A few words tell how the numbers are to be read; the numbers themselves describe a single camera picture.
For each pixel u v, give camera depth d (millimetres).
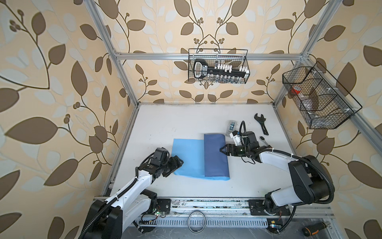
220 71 835
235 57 911
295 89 887
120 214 422
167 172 728
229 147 806
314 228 670
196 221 707
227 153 806
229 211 737
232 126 1018
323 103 733
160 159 671
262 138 990
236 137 844
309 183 437
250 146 721
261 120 1090
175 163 766
